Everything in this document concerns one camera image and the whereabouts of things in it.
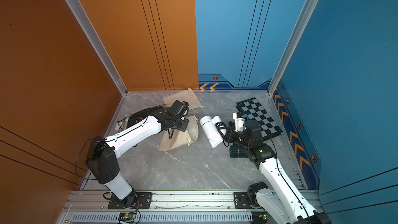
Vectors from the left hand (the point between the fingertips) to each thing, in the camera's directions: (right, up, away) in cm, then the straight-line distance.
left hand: (185, 121), depth 86 cm
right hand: (+19, -3, -10) cm, 22 cm away
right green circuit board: (+36, -42, -16) cm, 58 cm away
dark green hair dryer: (+28, -16, -3) cm, 33 cm away
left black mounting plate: (-20, -33, -18) cm, 43 cm away
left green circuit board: (-25, -43, -15) cm, 52 cm away
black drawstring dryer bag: (-31, +3, +16) cm, 35 cm away
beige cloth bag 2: (-3, +17, +34) cm, 38 cm away
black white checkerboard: (+45, +5, +18) cm, 49 cm away
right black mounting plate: (+28, -36, -14) cm, 48 cm away
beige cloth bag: (-3, -9, -2) cm, 10 cm away
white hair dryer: (+15, -2, -10) cm, 19 cm away
